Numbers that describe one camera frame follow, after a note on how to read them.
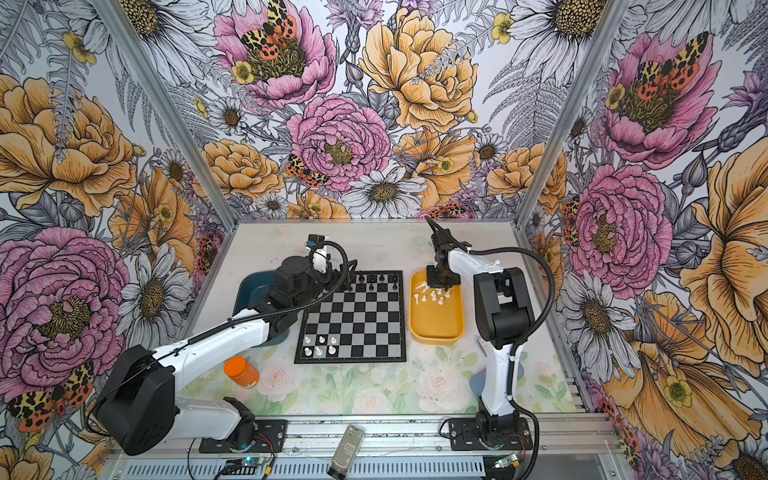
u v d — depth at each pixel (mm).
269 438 733
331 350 853
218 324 525
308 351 852
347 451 688
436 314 972
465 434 737
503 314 549
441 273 875
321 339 873
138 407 415
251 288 994
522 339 545
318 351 851
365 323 917
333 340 873
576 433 768
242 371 749
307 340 874
